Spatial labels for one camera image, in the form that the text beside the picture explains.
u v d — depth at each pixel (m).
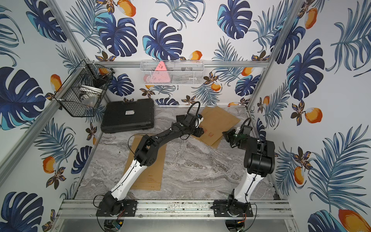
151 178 0.85
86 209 0.75
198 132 0.93
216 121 1.08
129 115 1.07
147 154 0.66
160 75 0.90
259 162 0.54
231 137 0.92
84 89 0.78
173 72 0.94
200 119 0.97
